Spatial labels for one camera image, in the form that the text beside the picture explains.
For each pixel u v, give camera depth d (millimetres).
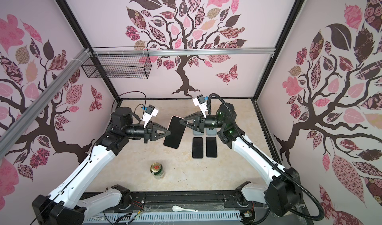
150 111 569
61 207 371
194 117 586
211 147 926
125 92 489
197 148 923
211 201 751
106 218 697
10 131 510
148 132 555
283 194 470
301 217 409
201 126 560
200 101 569
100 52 902
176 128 599
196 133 570
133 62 947
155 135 591
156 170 743
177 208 710
